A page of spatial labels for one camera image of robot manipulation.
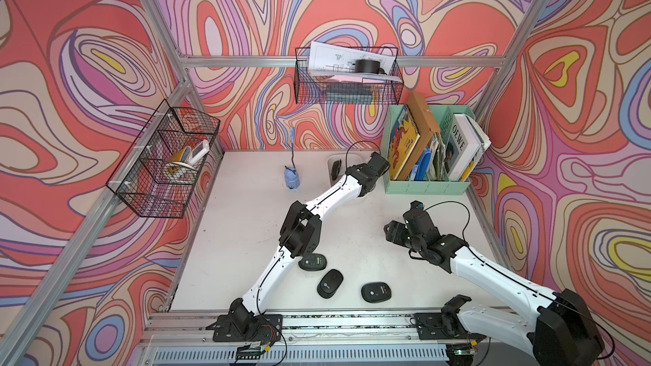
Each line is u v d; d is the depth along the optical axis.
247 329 0.64
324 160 1.14
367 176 0.74
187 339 0.72
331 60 0.86
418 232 0.64
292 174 1.01
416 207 0.76
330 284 0.80
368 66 0.82
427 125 0.82
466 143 0.87
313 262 0.84
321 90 1.01
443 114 1.01
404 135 0.98
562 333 0.40
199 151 0.75
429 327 0.73
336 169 1.07
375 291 0.78
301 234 0.63
